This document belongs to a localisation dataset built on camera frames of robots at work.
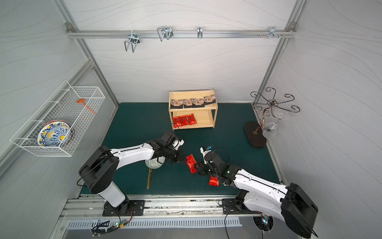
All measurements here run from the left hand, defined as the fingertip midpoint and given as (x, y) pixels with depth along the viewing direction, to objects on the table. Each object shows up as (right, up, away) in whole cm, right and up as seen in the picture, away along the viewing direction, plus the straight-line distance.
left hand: (187, 160), depth 83 cm
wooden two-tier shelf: (+12, +26, +27) cm, 39 cm away
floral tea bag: (-8, +33, +9) cm, 36 cm away
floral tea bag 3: (+6, +34, +10) cm, 36 cm away
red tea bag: (-9, +22, +21) cm, 32 cm away
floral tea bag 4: (+14, +37, +11) cm, 41 cm away
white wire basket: (-60, +30, -13) cm, 68 cm away
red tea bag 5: (+15, -10, -3) cm, 18 cm away
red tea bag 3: (+2, +23, +24) cm, 33 cm away
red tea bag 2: (-4, +22, +21) cm, 31 cm away
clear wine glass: (+46, +18, -3) cm, 50 cm away
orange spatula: (-57, +34, -5) cm, 66 cm away
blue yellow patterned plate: (-56, +18, -22) cm, 62 cm away
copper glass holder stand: (+46, +15, +17) cm, 51 cm away
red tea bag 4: (+2, -2, +1) cm, 3 cm away
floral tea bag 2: (-1, +34, +10) cm, 35 cm away
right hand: (+6, -1, -1) cm, 6 cm away
